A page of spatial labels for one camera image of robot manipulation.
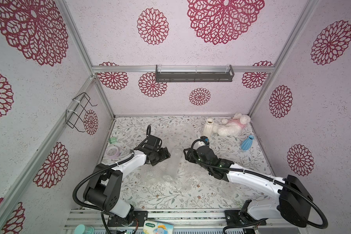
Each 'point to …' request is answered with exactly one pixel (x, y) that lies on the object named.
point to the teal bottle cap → (83, 229)
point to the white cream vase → (208, 127)
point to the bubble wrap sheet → (173, 170)
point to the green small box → (112, 140)
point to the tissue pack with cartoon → (150, 227)
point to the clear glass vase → (167, 178)
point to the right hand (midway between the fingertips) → (185, 150)
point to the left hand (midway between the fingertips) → (166, 157)
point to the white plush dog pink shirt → (233, 127)
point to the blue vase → (247, 143)
